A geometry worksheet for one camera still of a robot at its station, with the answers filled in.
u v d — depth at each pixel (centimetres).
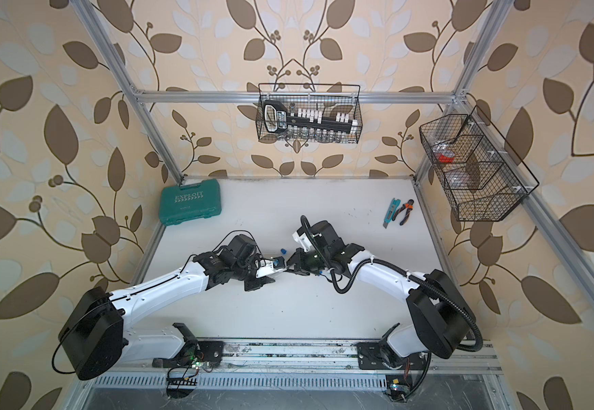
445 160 82
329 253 65
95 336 41
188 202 108
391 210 108
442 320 42
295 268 72
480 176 75
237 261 66
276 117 85
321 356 75
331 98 91
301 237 77
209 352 75
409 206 109
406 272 47
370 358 73
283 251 96
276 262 70
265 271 72
